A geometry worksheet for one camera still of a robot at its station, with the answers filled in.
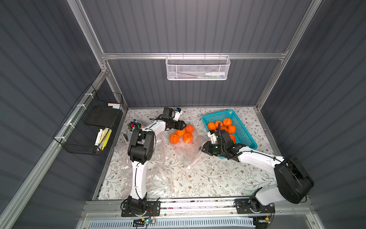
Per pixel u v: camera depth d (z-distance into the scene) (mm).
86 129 730
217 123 1041
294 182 434
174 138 955
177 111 939
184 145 980
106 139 694
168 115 846
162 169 867
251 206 676
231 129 993
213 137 797
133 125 920
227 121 1047
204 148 802
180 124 920
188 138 960
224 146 677
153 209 736
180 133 985
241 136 968
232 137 955
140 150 584
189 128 993
